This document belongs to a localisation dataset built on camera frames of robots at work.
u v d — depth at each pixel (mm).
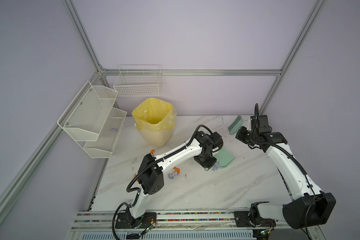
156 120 798
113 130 930
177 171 899
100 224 732
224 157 870
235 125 885
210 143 580
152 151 995
